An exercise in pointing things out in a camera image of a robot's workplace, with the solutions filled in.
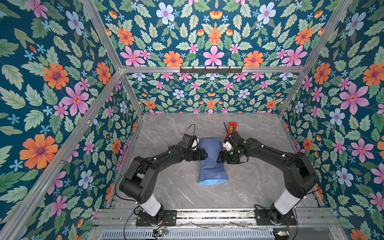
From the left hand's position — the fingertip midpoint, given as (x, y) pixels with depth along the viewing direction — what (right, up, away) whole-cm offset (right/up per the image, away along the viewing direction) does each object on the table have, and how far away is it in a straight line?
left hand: (205, 154), depth 88 cm
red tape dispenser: (+19, +15, +13) cm, 28 cm away
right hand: (+10, -4, -1) cm, 11 cm away
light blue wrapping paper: (+3, -9, -7) cm, 12 cm away
